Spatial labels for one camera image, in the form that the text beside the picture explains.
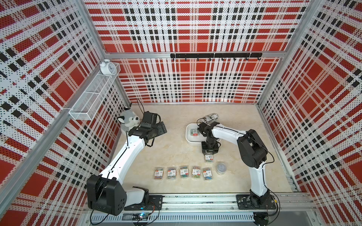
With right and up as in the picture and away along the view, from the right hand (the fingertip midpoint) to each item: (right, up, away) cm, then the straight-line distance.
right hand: (209, 152), depth 91 cm
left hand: (-30, +16, -7) cm, 35 cm away
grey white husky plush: (-51, +22, -3) cm, 56 cm away
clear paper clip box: (-2, -10, -9) cm, 13 cm away
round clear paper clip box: (+6, -7, -8) cm, 12 cm away
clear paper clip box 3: (-16, -9, -9) cm, 20 cm away
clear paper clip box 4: (-24, -10, -9) cm, 27 cm away
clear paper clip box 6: (-1, -3, -3) cm, 4 cm away
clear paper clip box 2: (-9, -9, -9) cm, 16 cm away
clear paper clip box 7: (-10, +12, +9) cm, 18 cm away
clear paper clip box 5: (-31, -10, -9) cm, 34 cm away
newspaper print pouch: (+3, +23, +17) cm, 28 cm away
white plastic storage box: (-11, +9, +10) cm, 17 cm away
